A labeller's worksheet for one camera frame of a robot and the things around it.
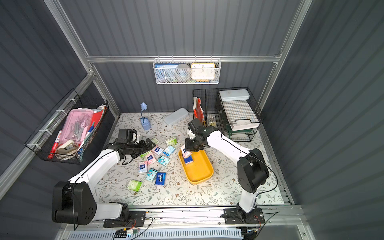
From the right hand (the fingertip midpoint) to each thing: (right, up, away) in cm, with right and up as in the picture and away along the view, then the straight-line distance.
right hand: (189, 147), depth 85 cm
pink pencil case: (-55, +12, -13) cm, 57 cm away
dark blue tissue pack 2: (-17, -18, -1) cm, 24 cm away
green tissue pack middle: (-30, -6, +9) cm, 32 cm away
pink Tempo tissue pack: (-28, -12, +4) cm, 31 cm away
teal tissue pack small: (-16, -9, +6) cm, 20 cm away
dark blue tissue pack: (-1, -9, +6) cm, 10 cm away
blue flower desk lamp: (-32, +14, +20) cm, 41 cm away
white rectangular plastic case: (-11, +20, +32) cm, 39 cm away
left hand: (-23, -1, +1) cm, 23 cm away
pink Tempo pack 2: (-25, -8, +8) cm, 27 cm away
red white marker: (-58, +1, -22) cm, 62 cm away
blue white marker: (-46, +2, -21) cm, 51 cm away
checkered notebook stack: (+33, +21, +9) cm, 40 cm away
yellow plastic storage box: (+7, -15, +6) cm, 17 cm away
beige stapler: (-51, +3, -21) cm, 55 cm away
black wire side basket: (-60, +6, -24) cm, 65 cm away
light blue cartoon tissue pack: (-14, -4, +11) cm, 18 cm away
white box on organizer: (+30, +33, +14) cm, 47 cm away
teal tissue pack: (-22, -16, +1) cm, 28 cm away
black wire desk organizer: (+19, +21, +35) cm, 45 cm away
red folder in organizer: (+6, +24, +34) cm, 42 cm away
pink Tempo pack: (-21, -3, +11) cm, 24 cm away
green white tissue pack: (-12, +2, +14) cm, 19 cm away
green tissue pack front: (-30, -21, -3) cm, 37 cm away
